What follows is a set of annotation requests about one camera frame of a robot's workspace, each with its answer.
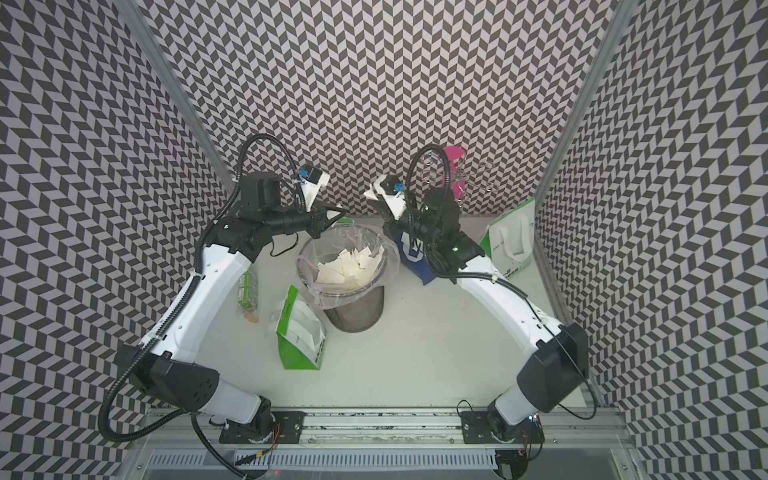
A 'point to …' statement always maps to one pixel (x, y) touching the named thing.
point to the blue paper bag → (411, 250)
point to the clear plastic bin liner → (330, 243)
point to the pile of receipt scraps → (350, 269)
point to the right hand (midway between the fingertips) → (374, 202)
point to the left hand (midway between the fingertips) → (343, 215)
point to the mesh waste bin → (363, 316)
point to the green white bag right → (508, 242)
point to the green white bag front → (296, 355)
